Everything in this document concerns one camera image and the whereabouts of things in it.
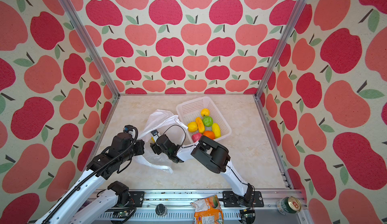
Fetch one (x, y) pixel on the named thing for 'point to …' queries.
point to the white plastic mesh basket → (188, 112)
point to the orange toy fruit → (209, 133)
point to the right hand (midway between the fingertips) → (157, 138)
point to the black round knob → (160, 210)
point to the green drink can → (288, 205)
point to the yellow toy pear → (192, 126)
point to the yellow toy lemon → (216, 129)
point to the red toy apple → (196, 136)
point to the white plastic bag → (169, 124)
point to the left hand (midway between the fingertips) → (147, 143)
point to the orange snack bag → (207, 211)
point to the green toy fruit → (207, 121)
